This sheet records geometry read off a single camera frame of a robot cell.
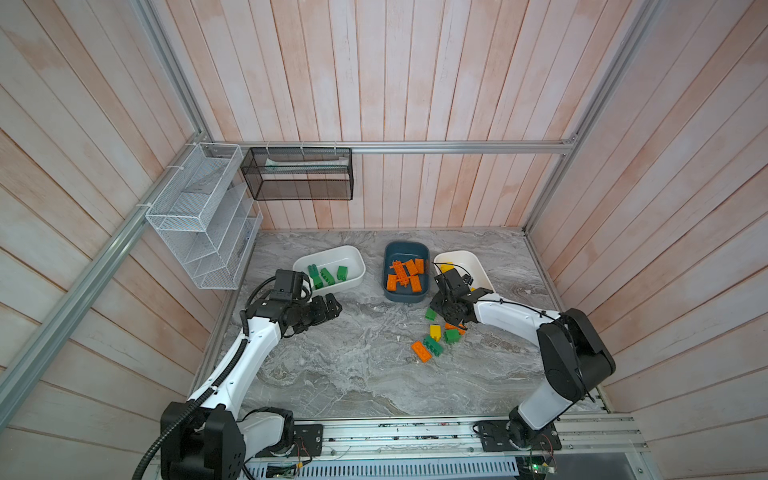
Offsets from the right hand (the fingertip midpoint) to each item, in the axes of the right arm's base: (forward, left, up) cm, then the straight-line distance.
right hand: (434, 304), depth 95 cm
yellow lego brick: (-9, 0, -2) cm, 9 cm away
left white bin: (+6, +32, +2) cm, 32 cm away
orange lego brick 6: (-15, +5, -3) cm, 16 cm away
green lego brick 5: (-10, -5, -2) cm, 11 cm away
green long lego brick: (-13, +1, -2) cm, 14 cm away
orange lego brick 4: (+10, +14, -3) cm, 17 cm away
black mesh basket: (+39, +47, +23) cm, 65 cm away
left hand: (-11, +31, +10) cm, 35 cm away
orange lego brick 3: (+10, +5, -3) cm, 12 cm away
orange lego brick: (+17, +3, -2) cm, 18 cm away
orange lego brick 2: (+16, +7, -2) cm, 18 cm away
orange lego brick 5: (-15, -4, +12) cm, 20 cm away
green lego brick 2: (+12, +41, 0) cm, 43 cm away
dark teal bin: (+25, +8, -3) cm, 27 cm away
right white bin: (+19, -14, -3) cm, 24 cm away
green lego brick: (+11, +37, -1) cm, 38 cm away
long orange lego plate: (+13, +11, -1) cm, 17 cm away
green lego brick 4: (-3, +1, -2) cm, 4 cm away
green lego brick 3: (+13, +32, -1) cm, 34 cm away
